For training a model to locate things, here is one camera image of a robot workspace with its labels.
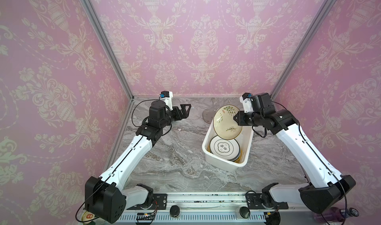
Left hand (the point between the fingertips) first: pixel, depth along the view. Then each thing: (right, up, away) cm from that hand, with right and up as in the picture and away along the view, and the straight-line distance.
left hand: (185, 107), depth 75 cm
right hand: (+25, -5, -2) cm, 26 cm away
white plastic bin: (+37, -20, +19) cm, 46 cm away
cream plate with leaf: (+20, -10, 0) cm, 23 cm away
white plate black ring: (+24, -25, +12) cm, 36 cm away
